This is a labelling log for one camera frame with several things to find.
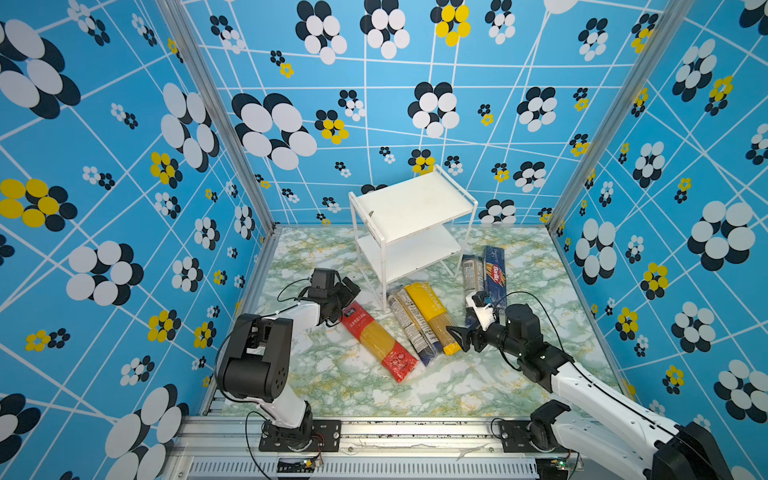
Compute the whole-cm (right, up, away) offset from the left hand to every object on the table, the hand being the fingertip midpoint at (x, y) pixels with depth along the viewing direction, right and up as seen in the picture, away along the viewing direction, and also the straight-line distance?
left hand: (355, 292), depth 96 cm
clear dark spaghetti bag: (+40, +4, +5) cm, 40 cm away
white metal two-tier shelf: (+17, +20, -21) cm, 34 cm away
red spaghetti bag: (+12, -16, -12) cm, 24 cm away
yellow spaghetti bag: (+26, -7, -3) cm, 27 cm away
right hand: (+31, -5, -15) cm, 35 cm away
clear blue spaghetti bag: (+19, -9, -6) cm, 22 cm away
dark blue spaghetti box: (+49, +11, +9) cm, 50 cm away
